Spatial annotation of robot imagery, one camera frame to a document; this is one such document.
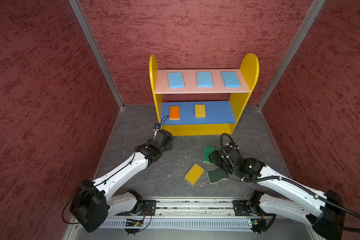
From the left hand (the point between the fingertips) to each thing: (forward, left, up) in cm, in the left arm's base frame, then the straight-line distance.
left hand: (162, 143), depth 83 cm
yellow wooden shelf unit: (+19, -24, 0) cm, 31 cm away
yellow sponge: (+23, -23, +3) cm, 32 cm away
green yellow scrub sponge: (+2, -28, -12) cm, 30 cm away
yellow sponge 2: (-13, -19, -13) cm, 26 cm away
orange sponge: (+22, -6, +2) cm, 23 cm away
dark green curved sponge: (-14, -32, -12) cm, 36 cm away
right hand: (-11, -28, -2) cm, 30 cm away
